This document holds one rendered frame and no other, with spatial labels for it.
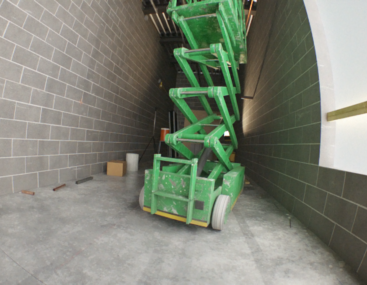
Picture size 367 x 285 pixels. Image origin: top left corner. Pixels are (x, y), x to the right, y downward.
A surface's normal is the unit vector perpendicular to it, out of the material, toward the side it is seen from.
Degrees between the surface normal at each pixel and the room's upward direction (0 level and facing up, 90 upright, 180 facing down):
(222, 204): 42
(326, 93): 90
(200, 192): 90
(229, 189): 90
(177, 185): 90
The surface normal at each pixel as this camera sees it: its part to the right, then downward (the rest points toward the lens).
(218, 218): -0.41, 0.01
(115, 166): 0.13, 0.01
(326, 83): -0.14, -0.01
